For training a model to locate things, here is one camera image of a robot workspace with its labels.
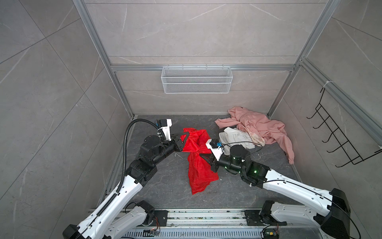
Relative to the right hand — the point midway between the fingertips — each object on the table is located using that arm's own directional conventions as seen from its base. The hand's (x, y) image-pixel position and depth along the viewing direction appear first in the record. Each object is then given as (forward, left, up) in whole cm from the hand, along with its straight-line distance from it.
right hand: (201, 152), depth 68 cm
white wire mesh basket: (+55, +2, +4) cm, 55 cm away
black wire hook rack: (-8, -61, +7) cm, 62 cm away
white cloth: (+20, -22, -15) cm, 33 cm away
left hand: (+5, +5, +10) cm, 13 cm away
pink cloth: (+30, -45, -22) cm, 59 cm away
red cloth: (-7, 0, -7) cm, 10 cm away
